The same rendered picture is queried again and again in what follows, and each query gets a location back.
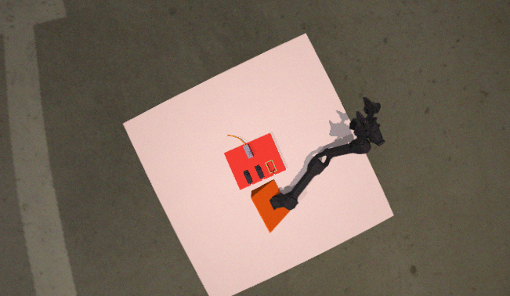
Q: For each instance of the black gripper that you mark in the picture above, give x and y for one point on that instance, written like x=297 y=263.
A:
x=367 y=126

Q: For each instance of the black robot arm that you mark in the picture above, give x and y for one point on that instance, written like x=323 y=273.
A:
x=360 y=145

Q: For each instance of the dark grey micro servo with orange cable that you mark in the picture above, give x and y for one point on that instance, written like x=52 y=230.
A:
x=246 y=148

